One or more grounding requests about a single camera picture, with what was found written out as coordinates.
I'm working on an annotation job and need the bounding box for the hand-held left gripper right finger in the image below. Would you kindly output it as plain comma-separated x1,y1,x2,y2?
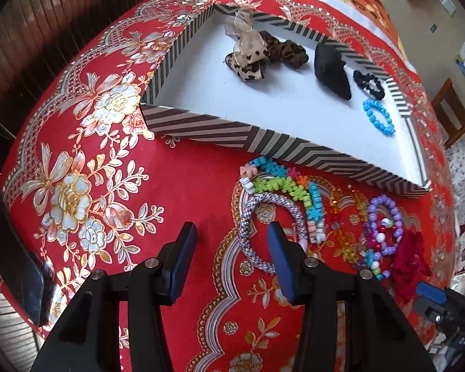
267,222,436,372

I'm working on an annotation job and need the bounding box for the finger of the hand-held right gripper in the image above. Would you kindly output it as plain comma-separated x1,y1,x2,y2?
414,281,450,308

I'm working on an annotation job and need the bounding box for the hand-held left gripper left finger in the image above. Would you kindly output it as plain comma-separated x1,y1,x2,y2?
31,222,198,372

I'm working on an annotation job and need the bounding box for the grey braided bracelet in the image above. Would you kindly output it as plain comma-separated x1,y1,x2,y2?
238,192,310,276

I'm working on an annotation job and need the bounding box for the striped cardboard box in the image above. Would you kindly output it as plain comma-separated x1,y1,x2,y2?
139,3,432,199

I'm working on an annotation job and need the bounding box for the blue bead bracelet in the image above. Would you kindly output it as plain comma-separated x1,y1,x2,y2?
362,99,396,137

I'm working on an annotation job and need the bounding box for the leopard print hair bow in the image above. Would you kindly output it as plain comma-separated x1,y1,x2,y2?
224,31,271,83

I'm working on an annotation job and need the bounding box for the black scrunchie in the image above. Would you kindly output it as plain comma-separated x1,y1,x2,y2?
352,69,386,99

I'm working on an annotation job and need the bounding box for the brown scrunchie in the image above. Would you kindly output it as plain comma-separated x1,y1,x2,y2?
261,31,310,68

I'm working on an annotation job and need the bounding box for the sheer beige hair bow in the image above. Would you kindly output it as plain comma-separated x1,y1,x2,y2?
223,8,256,41

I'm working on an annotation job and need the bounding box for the red scrunchie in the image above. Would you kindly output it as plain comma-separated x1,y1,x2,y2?
391,232,431,303

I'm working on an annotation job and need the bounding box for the red floral tablecloth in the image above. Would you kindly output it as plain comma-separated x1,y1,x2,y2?
0,0,456,372

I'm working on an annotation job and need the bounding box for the black phone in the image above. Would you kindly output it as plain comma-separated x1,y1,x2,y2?
0,194,55,327

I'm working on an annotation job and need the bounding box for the wooden chair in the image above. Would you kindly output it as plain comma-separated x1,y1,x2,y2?
430,78,465,148

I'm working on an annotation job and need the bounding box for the wooden slatted door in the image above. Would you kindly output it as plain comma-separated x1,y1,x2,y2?
0,0,187,171

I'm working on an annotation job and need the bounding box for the orange clear bead bracelet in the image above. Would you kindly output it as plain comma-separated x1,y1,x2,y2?
325,186,370,264

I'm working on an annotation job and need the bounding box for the mixed colour bead bracelet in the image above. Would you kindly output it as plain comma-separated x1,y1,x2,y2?
358,217,396,281

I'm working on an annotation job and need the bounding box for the multicoloured flower bead bracelet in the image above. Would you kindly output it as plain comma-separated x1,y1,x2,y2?
239,156,327,245

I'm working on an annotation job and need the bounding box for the purple bead bracelet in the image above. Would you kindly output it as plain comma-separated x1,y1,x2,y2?
366,194,404,256

